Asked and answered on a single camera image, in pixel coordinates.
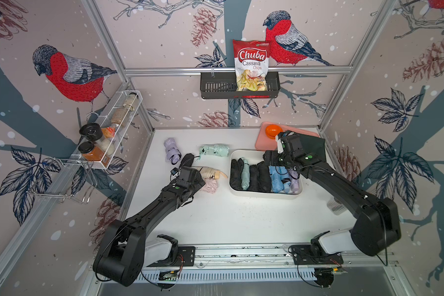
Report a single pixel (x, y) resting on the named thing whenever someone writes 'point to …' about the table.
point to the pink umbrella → (210, 186)
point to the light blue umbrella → (280, 179)
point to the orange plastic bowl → (272, 130)
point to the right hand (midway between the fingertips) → (270, 154)
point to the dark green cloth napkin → (313, 145)
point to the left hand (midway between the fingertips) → (199, 180)
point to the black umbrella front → (264, 177)
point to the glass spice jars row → (119, 115)
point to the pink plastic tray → (264, 143)
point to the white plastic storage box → (254, 156)
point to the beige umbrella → (209, 172)
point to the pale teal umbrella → (245, 174)
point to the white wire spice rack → (107, 145)
